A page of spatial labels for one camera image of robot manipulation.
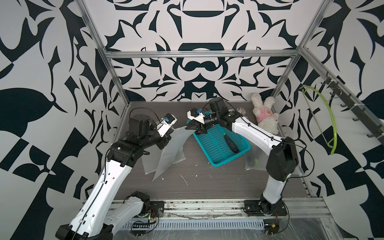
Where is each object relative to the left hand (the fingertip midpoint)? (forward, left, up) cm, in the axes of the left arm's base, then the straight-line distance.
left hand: (167, 126), depth 69 cm
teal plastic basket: (+6, -25, -30) cm, 39 cm away
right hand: (+6, -9, -5) cm, 12 cm away
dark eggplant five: (+3, -36, -27) cm, 46 cm away
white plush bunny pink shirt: (+24, -60, -21) cm, 68 cm away
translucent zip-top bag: (-1, -6, -3) cm, 7 cm away
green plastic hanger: (-12, -74, -5) cm, 75 cm away
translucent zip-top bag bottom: (-10, +5, -14) cm, 18 cm away
